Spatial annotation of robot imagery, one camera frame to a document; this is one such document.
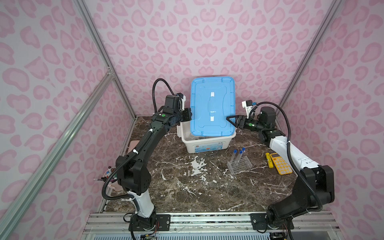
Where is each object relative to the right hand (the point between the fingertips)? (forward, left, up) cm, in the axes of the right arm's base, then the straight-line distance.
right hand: (230, 117), depth 77 cm
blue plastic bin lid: (+11, +9, +3) cm, 14 cm away
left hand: (+6, +20, -1) cm, 21 cm away
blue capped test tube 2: (0, -13, -31) cm, 34 cm away
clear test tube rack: (-12, -8, -30) cm, 33 cm away
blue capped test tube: (-2, -7, -31) cm, 32 cm away
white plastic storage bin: (-5, +16, -18) cm, 25 cm away
